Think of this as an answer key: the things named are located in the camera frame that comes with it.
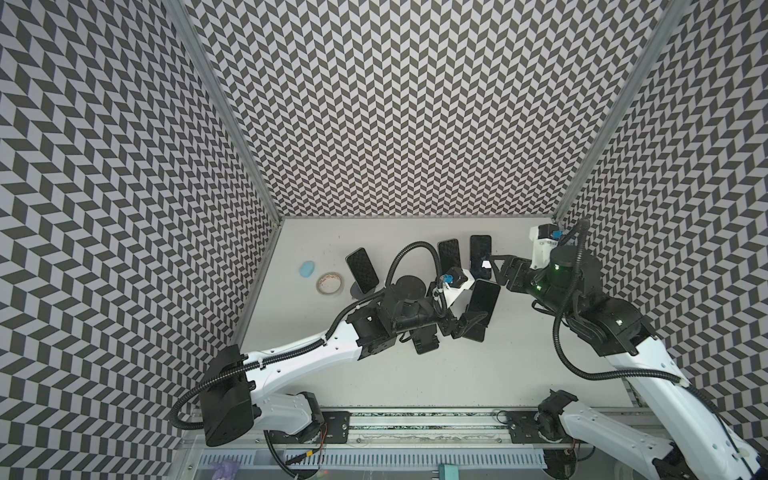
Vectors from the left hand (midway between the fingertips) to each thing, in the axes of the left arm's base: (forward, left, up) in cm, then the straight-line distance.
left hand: (475, 302), depth 65 cm
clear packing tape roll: (+21, +40, -27) cm, 53 cm away
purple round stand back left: (+17, +31, -24) cm, 43 cm away
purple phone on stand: (+25, +1, -16) cm, 29 cm away
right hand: (+7, -6, +2) cm, 9 cm away
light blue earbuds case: (+27, +48, -25) cm, 61 cm away
